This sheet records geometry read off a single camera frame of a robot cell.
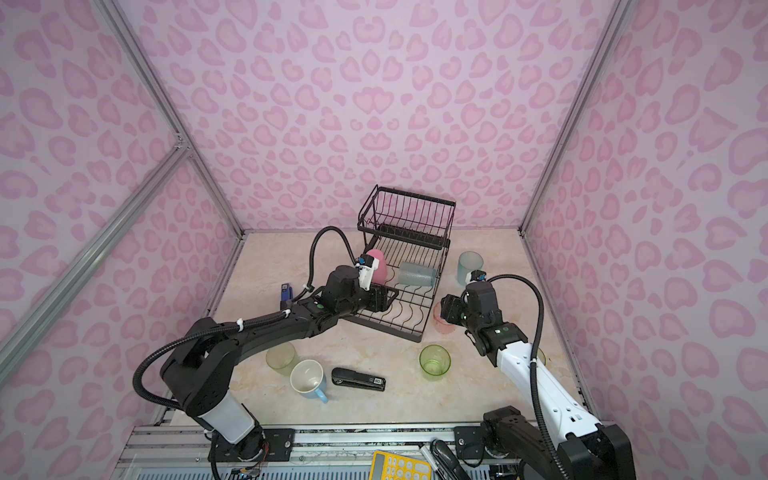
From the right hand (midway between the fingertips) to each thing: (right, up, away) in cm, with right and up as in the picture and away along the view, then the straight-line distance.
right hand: (452, 300), depth 83 cm
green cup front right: (-4, -18, +2) cm, 18 cm away
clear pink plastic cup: (-2, -7, +4) cm, 9 cm away
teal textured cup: (-9, +7, +13) cm, 17 cm away
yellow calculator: (-15, -36, -13) cm, 42 cm away
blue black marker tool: (-52, -1, +17) cm, 55 cm away
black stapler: (-27, -21, -2) cm, 34 cm away
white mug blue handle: (-40, -22, +1) cm, 46 cm away
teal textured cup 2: (+9, +11, +17) cm, 21 cm away
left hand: (-16, +4, +1) cm, 17 cm away
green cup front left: (-48, -16, +3) cm, 51 cm away
